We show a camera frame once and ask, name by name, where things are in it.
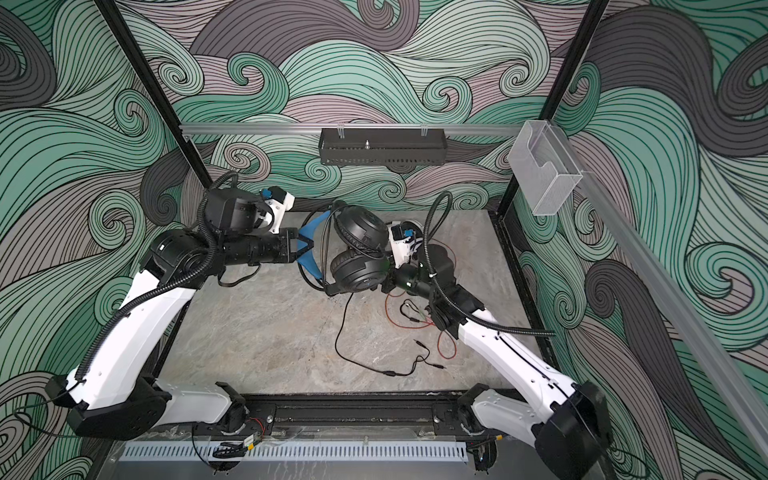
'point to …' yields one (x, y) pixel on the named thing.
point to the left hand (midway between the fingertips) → (314, 242)
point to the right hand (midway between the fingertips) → (365, 261)
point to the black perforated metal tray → (383, 146)
